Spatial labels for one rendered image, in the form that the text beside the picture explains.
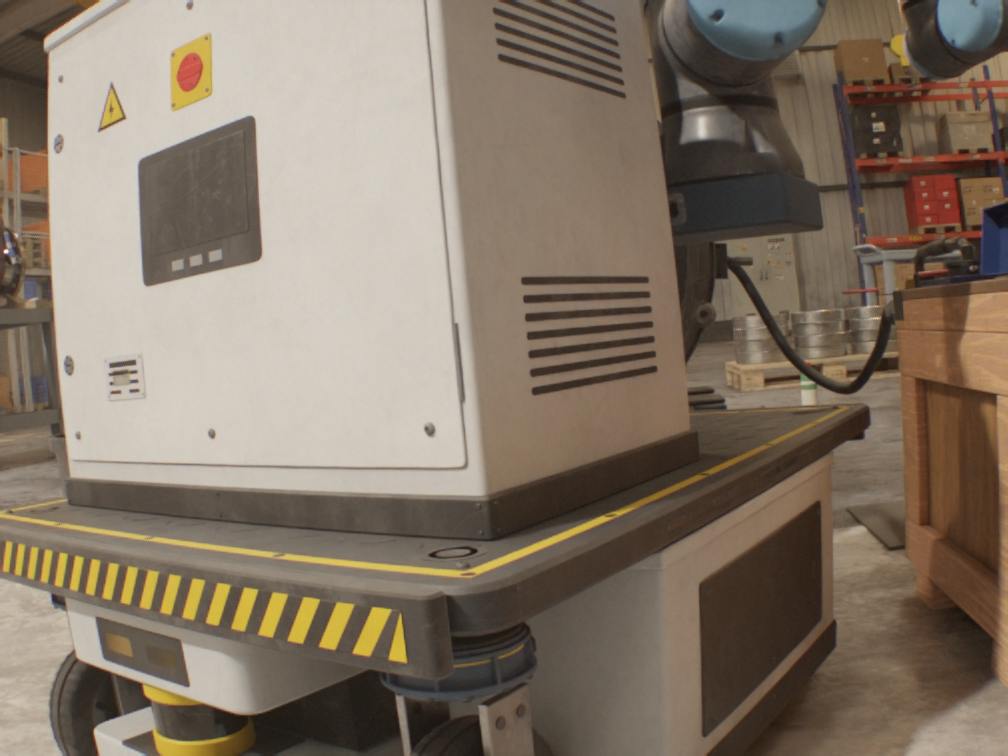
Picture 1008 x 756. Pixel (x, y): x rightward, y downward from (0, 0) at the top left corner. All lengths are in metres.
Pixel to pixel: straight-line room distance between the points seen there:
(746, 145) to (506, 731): 0.72
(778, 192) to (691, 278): 0.93
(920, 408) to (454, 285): 0.97
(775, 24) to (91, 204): 0.70
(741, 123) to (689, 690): 0.65
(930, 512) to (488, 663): 0.98
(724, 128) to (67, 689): 0.94
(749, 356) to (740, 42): 5.26
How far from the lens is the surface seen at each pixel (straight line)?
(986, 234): 1.62
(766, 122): 1.18
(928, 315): 1.40
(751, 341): 6.22
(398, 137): 0.70
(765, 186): 1.12
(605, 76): 0.88
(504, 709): 0.70
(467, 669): 0.67
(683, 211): 1.16
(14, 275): 6.17
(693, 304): 2.03
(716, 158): 1.14
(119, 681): 1.05
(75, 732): 1.05
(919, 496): 1.53
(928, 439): 1.51
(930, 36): 1.29
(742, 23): 1.00
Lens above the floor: 0.45
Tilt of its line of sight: 2 degrees down
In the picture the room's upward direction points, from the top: 5 degrees counter-clockwise
